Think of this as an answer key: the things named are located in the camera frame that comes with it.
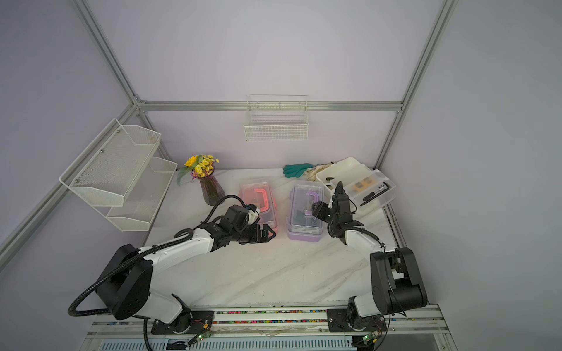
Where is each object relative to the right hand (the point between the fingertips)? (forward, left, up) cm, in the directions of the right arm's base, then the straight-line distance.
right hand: (318, 210), depth 93 cm
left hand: (-12, +22, 0) cm, 25 cm away
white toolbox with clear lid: (+12, -24, +1) cm, 26 cm away
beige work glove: (+30, 0, -7) cm, 31 cm away
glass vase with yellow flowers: (+11, +48, +16) cm, 52 cm away
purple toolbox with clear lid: (-7, +8, -1) cm, 10 cm away
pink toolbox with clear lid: (+7, +25, +3) cm, 26 cm away
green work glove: (+31, +9, -7) cm, 33 cm away
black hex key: (+6, -26, +1) cm, 27 cm away
